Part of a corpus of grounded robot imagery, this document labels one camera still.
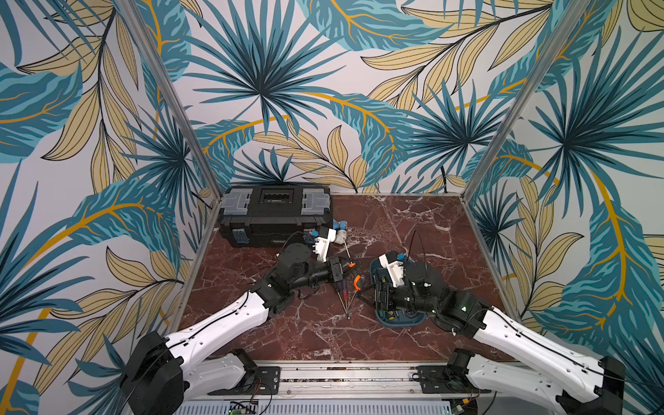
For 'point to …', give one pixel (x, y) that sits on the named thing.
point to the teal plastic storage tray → (392, 317)
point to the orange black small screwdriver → (355, 279)
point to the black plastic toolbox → (273, 216)
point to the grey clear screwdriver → (354, 293)
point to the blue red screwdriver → (345, 296)
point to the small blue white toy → (341, 227)
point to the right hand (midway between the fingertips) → (361, 293)
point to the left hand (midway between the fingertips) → (359, 269)
